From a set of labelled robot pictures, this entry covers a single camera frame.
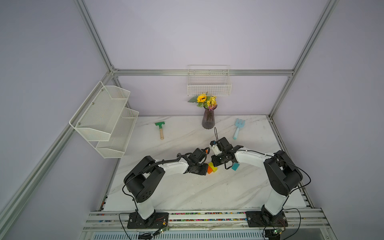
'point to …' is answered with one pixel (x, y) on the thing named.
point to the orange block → (209, 169)
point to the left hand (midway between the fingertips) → (205, 171)
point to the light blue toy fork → (239, 124)
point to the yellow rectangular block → (214, 169)
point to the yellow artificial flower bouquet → (203, 100)
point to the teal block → (235, 166)
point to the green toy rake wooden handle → (160, 125)
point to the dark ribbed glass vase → (208, 120)
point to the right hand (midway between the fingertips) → (214, 162)
